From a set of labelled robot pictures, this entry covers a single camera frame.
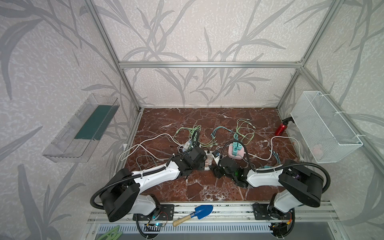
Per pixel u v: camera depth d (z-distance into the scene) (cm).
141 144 97
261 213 73
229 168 66
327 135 63
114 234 68
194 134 105
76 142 64
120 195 41
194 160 64
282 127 97
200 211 74
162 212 72
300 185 44
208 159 85
